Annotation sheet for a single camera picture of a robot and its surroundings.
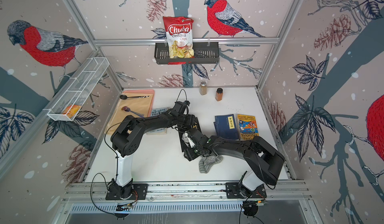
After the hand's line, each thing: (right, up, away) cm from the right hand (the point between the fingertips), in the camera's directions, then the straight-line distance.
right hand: (188, 152), depth 85 cm
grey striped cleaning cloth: (+9, -4, -5) cm, 11 cm away
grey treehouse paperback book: (-25, +22, +19) cm, 38 cm away
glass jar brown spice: (+10, +39, +26) cm, 48 cm away
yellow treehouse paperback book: (+38, +13, +11) cm, 41 cm away
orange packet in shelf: (-52, +26, -19) cm, 61 cm away
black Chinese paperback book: (+1, +17, +3) cm, 18 cm away
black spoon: (-52, +33, +29) cm, 68 cm away
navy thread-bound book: (+24, +13, +10) cm, 29 cm away
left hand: (+4, +19, +12) cm, 23 cm away
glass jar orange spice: (+21, +35, +22) cm, 46 cm away
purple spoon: (-46, +24, +22) cm, 57 cm away
